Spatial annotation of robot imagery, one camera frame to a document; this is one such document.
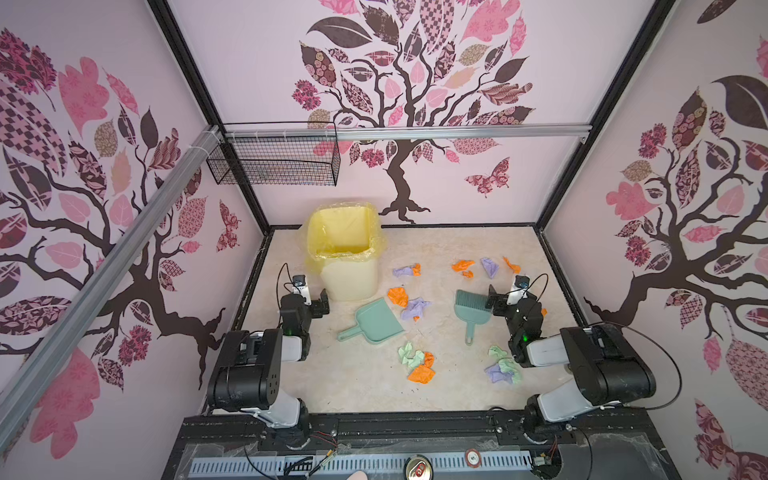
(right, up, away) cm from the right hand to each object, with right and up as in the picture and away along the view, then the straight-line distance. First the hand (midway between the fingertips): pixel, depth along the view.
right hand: (508, 284), depth 92 cm
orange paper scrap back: (-10, +5, +15) cm, 19 cm away
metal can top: (-31, -34, -32) cm, 56 cm away
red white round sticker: (-17, -40, -22) cm, 48 cm away
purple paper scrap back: (-1, +5, +15) cm, 15 cm away
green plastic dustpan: (-42, -12, +2) cm, 44 cm away
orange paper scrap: (-34, -5, +9) cm, 36 cm away
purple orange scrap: (-29, +4, +12) cm, 31 cm away
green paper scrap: (-31, -21, -7) cm, 38 cm away
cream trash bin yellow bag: (-52, +13, +6) cm, 54 cm away
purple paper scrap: (-29, -8, +1) cm, 30 cm away
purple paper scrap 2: (-7, -25, -10) cm, 27 cm away
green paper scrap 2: (-5, -22, -10) cm, 25 cm away
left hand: (-63, -3, +3) cm, 63 cm away
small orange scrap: (+9, +4, +15) cm, 18 cm away
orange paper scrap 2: (-27, -24, -9) cm, 37 cm away
